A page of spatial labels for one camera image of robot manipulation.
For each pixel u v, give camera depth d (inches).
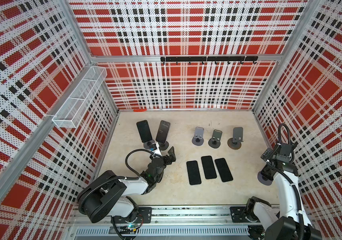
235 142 39.0
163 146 39.2
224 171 35.0
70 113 35.7
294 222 15.4
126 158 29.0
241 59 34.9
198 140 40.2
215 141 39.1
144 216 29.1
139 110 48.4
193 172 34.8
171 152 30.8
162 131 36.7
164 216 29.5
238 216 28.4
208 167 35.7
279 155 23.4
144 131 37.8
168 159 30.3
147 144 38.9
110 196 17.1
